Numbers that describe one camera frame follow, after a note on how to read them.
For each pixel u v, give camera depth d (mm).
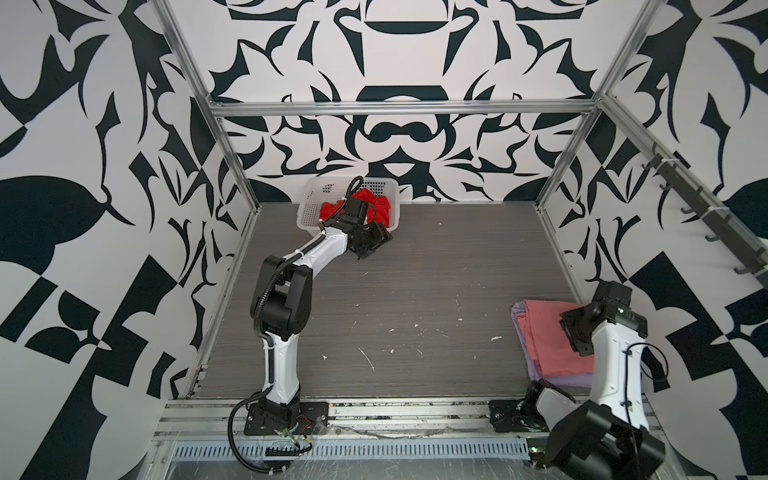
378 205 1151
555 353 811
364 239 823
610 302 596
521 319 857
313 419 740
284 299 525
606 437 394
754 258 502
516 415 742
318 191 1161
